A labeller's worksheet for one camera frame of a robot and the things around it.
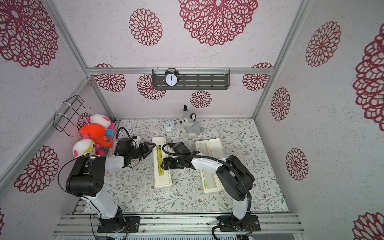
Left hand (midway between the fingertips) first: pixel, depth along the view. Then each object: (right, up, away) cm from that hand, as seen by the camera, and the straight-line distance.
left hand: (154, 147), depth 96 cm
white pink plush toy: (-35, +18, -2) cm, 40 cm away
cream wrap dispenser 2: (+40, -1, 0) cm, 40 cm away
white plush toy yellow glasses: (-34, +2, -16) cm, 38 cm away
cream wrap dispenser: (+8, -15, -15) cm, 22 cm away
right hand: (+8, -9, -9) cm, 16 cm away
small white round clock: (+7, +14, +17) cm, 23 cm away
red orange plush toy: (-32, +9, -8) cm, 34 cm away
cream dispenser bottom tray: (+34, -17, -14) cm, 41 cm away
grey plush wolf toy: (+23, +12, +5) cm, 26 cm away
